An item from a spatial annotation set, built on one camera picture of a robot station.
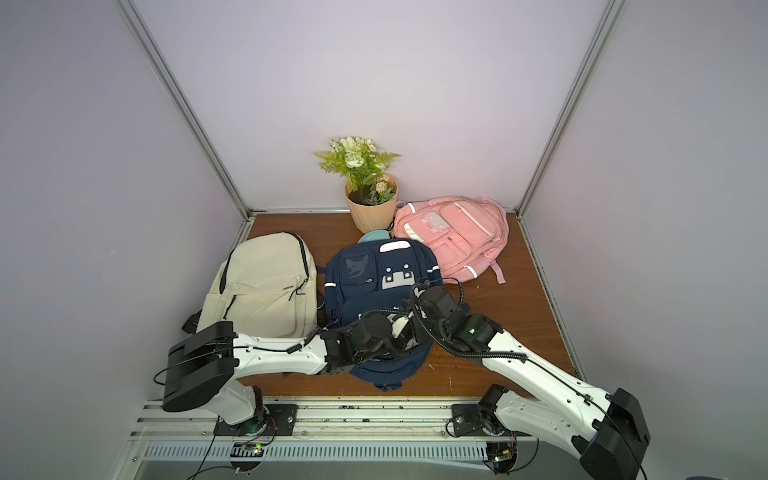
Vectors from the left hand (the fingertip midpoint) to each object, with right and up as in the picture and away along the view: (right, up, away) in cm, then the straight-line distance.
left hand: (416, 325), depth 77 cm
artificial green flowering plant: (-17, +48, +18) cm, 54 cm away
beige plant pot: (-13, +31, +26) cm, 42 cm away
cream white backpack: (-49, +7, +20) cm, 54 cm away
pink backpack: (+21, +25, +31) cm, 45 cm away
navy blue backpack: (-12, +11, +17) cm, 23 cm away
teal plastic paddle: (-13, +24, +30) cm, 41 cm away
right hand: (0, +5, 0) cm, 5 cm away
